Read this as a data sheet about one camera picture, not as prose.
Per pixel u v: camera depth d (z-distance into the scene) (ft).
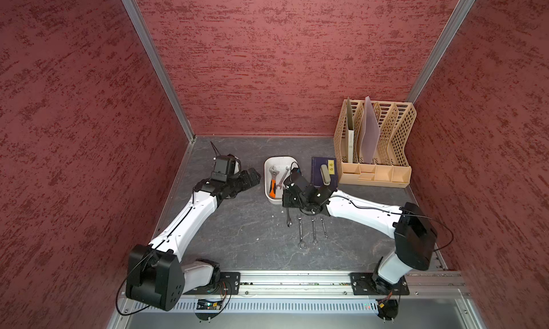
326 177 3.25
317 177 3.40
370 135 3.20
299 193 2.07
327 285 2.48
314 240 2.78
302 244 2.73
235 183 2.27
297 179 2.08
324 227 2.87
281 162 3.62
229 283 2.51
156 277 1.29
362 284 2.43
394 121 3.21
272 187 3.23
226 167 2.07
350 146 2.94
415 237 1.43
